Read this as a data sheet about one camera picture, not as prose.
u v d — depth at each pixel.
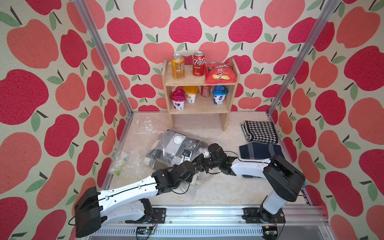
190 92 0.91
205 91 0.98
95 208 0.41
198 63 0.73
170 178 0.57
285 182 0.46
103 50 0.85
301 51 0.86
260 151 0.96
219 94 0.91
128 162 0.93
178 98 0.86
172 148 0.89
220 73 0.75
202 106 0.96
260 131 1.04
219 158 0.69
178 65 0.71
